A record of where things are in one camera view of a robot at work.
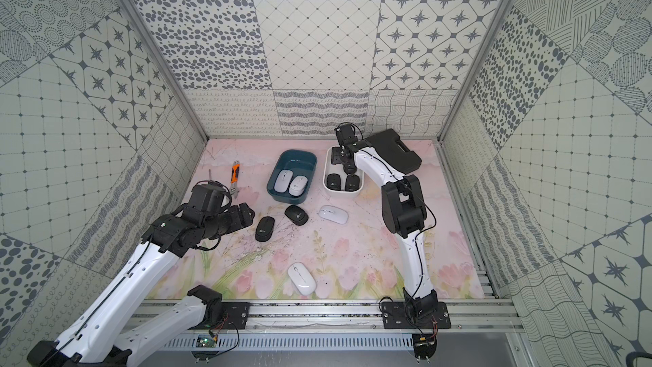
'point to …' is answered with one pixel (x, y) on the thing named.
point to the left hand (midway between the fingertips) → (249, 217)
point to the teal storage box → (301, 162)
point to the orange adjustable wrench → (235, 172)
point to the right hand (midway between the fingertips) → (344, 158)
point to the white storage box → (334, 168)
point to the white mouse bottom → (302, 278)
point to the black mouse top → (296, 215)
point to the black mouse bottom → (333, 182)
